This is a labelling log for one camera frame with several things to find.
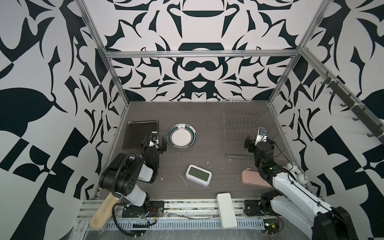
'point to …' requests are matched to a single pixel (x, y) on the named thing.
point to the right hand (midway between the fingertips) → (259, 136)
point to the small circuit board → (271, 225)
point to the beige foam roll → (104, 212)
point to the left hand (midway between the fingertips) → (153, 135)
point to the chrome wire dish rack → (243, 118)
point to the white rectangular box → (227, 213)
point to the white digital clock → (199, 175)
